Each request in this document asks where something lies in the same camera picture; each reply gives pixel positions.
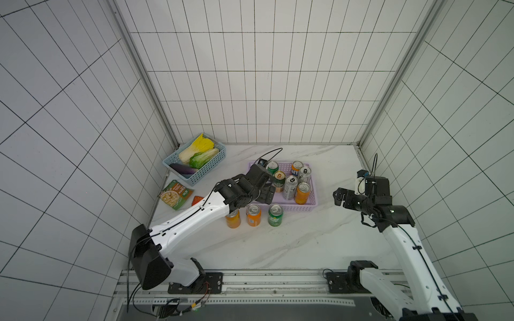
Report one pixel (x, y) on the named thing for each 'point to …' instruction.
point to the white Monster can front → (290, 188)
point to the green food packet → (176, 194)
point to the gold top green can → (279, 180)
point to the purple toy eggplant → (183, 168)
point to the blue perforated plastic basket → (206, 168)
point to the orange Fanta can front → (253, 215)
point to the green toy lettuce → (198, 160)
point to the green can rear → (272, 167)
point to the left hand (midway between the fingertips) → (256, 190)
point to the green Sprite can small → (276, 211)
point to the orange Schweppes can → (302, 192)
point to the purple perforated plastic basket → (288, 204)
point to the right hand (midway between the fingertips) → (337, 193)
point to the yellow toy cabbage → (201, 144)
